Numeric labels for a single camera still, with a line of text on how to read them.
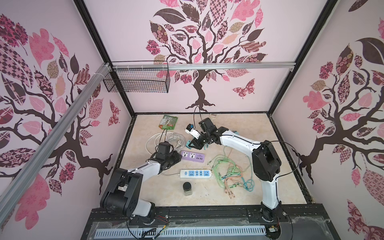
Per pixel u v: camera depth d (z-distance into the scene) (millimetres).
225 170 884
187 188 743
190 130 794
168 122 1138
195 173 855
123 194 432
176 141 1012
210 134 710
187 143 867
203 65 942
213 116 1183
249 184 830
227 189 824
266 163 510
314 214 758
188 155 926
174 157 815
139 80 1220
